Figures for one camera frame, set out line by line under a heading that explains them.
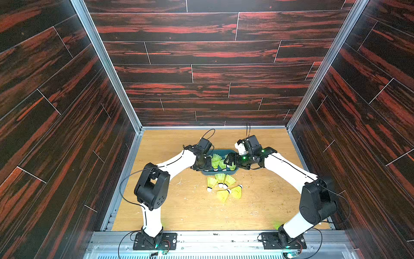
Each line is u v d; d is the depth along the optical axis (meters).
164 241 0.73
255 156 0.64
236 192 0.89
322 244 0.69
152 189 0.50
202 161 0.73
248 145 0.70
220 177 0.91
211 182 0.89
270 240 0.73
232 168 0.92
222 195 0.88
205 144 0.74
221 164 0.85
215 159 0.98
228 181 0.91
